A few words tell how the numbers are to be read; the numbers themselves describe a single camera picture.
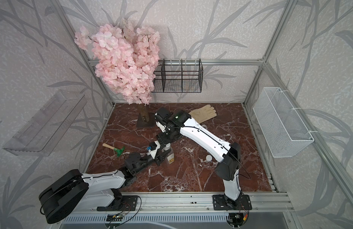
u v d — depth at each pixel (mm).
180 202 753
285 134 588
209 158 889
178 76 1062
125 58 609
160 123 597
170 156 789
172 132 511
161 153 712
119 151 927
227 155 443
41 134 655
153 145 655
